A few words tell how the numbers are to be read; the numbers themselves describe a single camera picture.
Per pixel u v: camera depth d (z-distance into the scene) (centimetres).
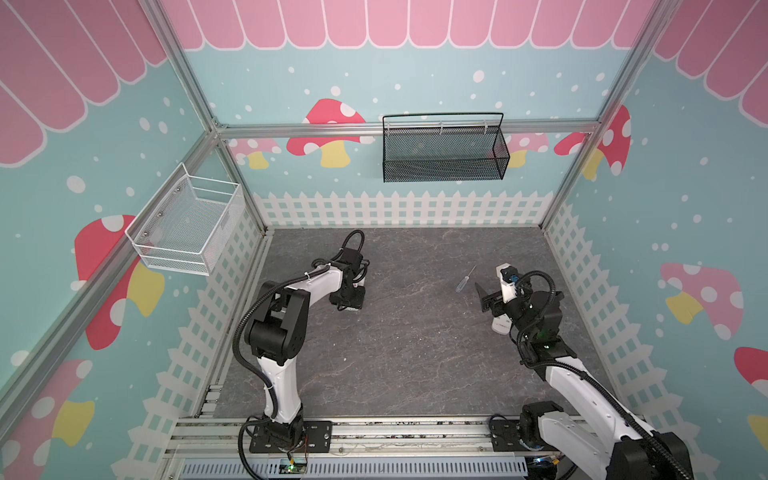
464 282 103
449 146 94
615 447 42
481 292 75
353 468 71
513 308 71
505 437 74
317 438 74
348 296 86
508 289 69
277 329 52
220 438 76
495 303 72
